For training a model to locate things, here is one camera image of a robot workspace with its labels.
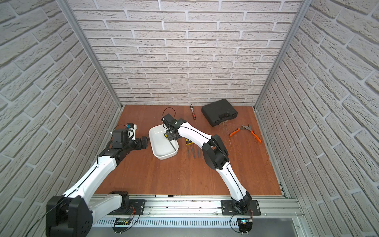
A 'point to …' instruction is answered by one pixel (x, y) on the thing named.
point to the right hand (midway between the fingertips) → (176, 134)
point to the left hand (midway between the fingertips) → (143, 136)
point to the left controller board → (121, 221)
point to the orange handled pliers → (247, 127)
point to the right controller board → (245, 225)
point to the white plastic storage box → (162, 147)
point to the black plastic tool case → (218, 111)
